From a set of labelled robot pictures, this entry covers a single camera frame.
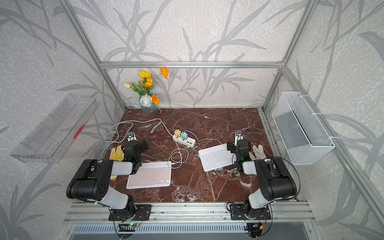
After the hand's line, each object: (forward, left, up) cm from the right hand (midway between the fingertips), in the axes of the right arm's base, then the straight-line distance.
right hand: (238, 138), depth 95 cm
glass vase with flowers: (+14, +56, +19) cm, 61 cm away
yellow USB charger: (+4, +39, 0) cm, 39 cm away
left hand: (-1, +65, +1) cm, 65 cm away
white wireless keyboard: (-10, +14, -7) cm, 18 cm away
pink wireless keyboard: (-21, +53, -6) cm, 57 cm away
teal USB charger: (+2, +35, 0) cm, 35 cm away
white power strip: (0, +31, -3) cm, 32 cm away
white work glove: (-8, -13, -5) cm, 16 cm away
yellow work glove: (-8, +77, -5) cm, 78 cm away
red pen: (-12, +80, +26) cm, 84 cm away
